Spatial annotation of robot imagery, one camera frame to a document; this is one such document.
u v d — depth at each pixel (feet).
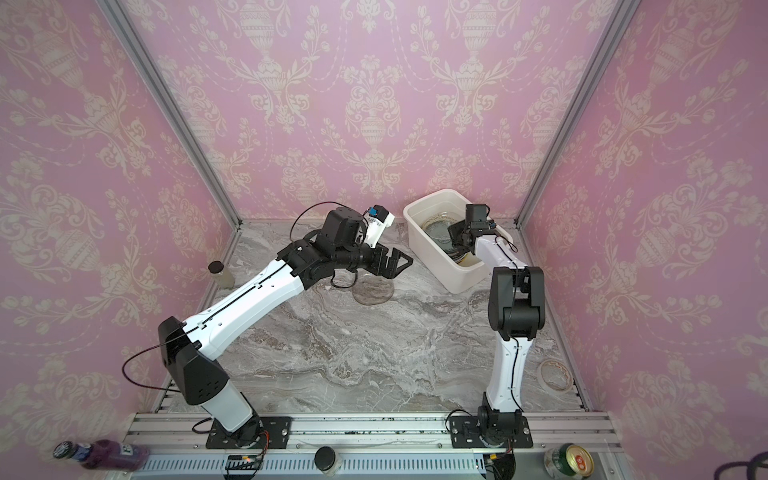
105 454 2.12
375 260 2.08
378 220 2.09
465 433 2.39
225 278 3.37
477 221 2.66
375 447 2.40
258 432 2.32
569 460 2.03
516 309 1.84
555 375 2.73
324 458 2.06
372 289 3.31
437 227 3.61
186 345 1.42
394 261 2.07
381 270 2.08
